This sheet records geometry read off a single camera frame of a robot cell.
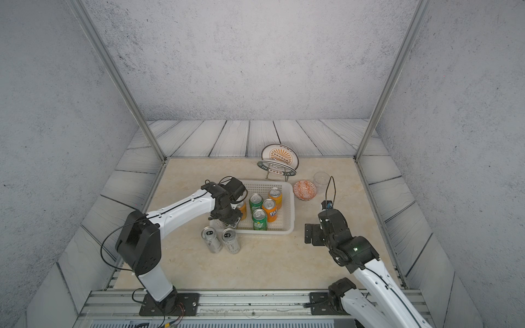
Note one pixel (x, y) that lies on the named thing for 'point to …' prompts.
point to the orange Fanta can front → (270, 206)
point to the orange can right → (275, 193)
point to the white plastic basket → (285, 223)
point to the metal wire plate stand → (286, 176)
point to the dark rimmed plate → (277, 167)
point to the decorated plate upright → (280, 152)
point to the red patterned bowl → (304, 190)
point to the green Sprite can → (260, 219)
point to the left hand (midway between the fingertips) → (234, 220)
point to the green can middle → (256, 201)
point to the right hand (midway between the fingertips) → (319, 228)
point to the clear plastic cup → (321, 180)
